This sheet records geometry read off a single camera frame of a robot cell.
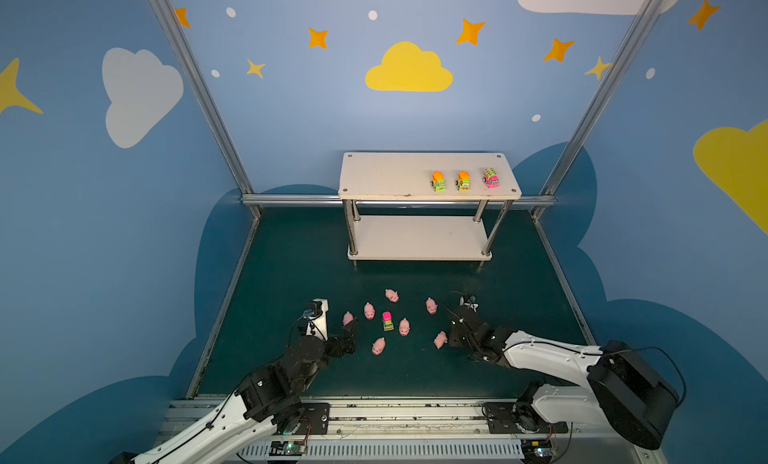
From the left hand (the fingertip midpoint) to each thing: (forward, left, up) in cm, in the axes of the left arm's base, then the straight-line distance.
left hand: (348, 321), depth 76 cm
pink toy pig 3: (+8, +2, -16) cm, 18 cm away
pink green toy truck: (+7, -10, -13) cm, 18 cm away
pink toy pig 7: (0, -26, -13) cm, 29 cm away
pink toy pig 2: (+10, -5, -13) cm, 17 cm away
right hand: (+6, -32, -14) cm, 35 cm away
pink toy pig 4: (+13, -25, -16) cm, 32 cm away
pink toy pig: (+15, -12, -13) cm, 23 cm away
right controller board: (-25, -47, -15) cm, 56 cm away
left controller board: (-26, +13, -15) cm, 33 cm away
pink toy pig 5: (+4, -15, -13) cm, 21 cm away
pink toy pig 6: (-1, -8, -14) cm, 16 cm away
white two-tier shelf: (+34, -15, +20) cm, 42 cm away
